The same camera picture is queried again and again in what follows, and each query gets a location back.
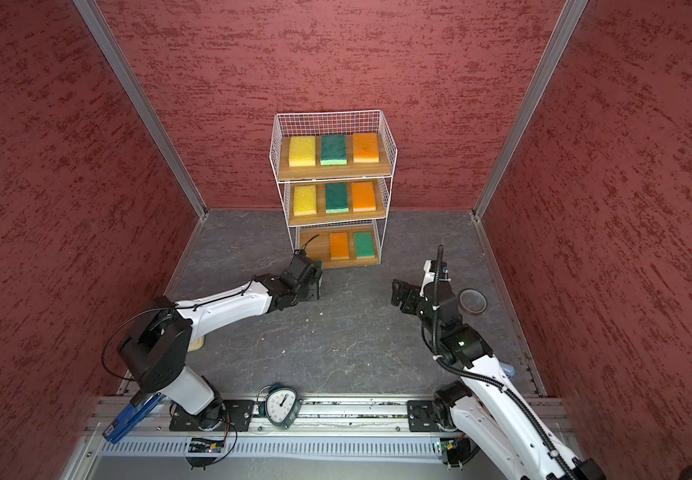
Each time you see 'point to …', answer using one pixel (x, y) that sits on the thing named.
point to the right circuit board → (456, 451)
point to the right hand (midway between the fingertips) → (403, 290)
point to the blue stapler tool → (130, 418)
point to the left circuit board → (201, 445)
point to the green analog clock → (281, 405)
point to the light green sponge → (364, 244)
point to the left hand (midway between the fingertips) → (310, 292)
